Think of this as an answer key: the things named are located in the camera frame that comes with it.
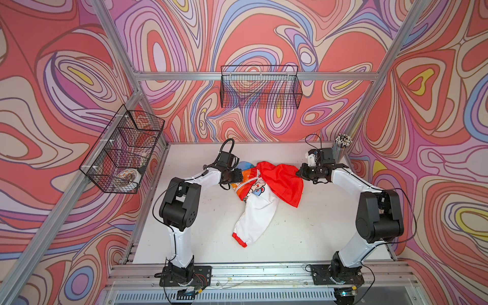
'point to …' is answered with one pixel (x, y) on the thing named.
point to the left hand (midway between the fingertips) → (240, 177)
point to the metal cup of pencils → (341, 143)
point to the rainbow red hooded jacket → (264, 183)
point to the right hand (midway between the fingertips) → (297, 176)
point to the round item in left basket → (128, 176)
